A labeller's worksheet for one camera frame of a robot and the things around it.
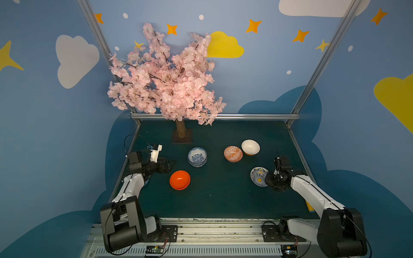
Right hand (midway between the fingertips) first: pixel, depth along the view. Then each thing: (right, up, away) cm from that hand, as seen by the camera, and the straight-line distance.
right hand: (269, 179), depth 88 cm
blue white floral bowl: (-41, +16, +7) cm, 45 cm away
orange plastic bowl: (-51, 0, +1) cm, 51 cm away
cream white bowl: (-6, +17, +16) cm, 24 cm away
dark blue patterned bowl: (-41, +7, +4) cm, 41 cm away
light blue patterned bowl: (-41, +10, +7) cm, 43 cm away
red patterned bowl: (-18, +13, +13) cm, 26 cm away
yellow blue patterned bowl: (-5, +1, +5) cm, 7 cm away
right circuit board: (+3, -28, -16) cm, 33 cm away
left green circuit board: (-59, -27, -17) cm, 67 cm away
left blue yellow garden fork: (-70, -2, +2) cm, 70 cm away
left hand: (-56, +12, -2) cm, 57 cm away
